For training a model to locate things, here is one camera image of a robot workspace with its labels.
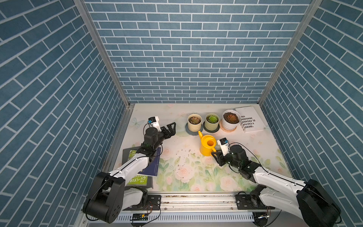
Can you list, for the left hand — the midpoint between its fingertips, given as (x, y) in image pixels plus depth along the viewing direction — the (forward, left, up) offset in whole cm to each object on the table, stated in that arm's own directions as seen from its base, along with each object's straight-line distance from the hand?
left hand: (174, 125), depth 83 cm
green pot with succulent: (+11, -25, -10) cm, 30 cm away
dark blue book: (-21, +12, -14) cm, 28 cm away
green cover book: (-27, +17, -13) cm, 35 cm away
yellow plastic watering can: (-8, -20, -8) cm, 23 cm away
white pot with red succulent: (+12, -39, -9) cm, 42 cm away
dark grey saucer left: (+6, -12, -17) cm, 22 cm away
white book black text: (+15, -56, -14) cm, 59 cm away
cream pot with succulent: (+11, -13, -11) cm, 20 cm away
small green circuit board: (-43, +16, -22) cm, 51 cm away
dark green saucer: (+8, -26, -17) cm, 32 cm away
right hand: (-12, -24, -11) cm, 29 cm away
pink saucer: (+8, -37, -16) cm, 42 cm away
